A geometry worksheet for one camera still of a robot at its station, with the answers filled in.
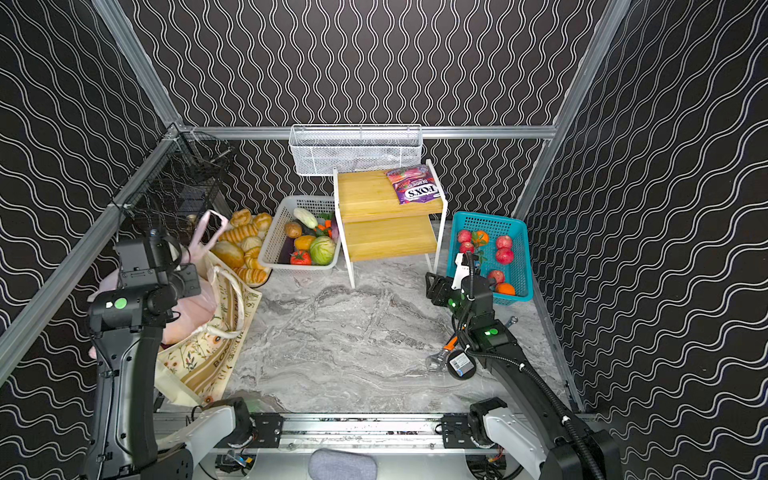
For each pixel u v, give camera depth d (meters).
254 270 1.03
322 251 1.00
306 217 1.13
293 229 1.08
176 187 0.94
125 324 0.41
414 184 0.80
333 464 0.68
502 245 1.08
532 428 0.54
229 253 1.04
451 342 0.89
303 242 1.07
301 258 1.02
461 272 0.70
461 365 0.84
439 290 0.70
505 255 1.05
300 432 0.76
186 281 0.61
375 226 0.93
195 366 0.68
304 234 1.12
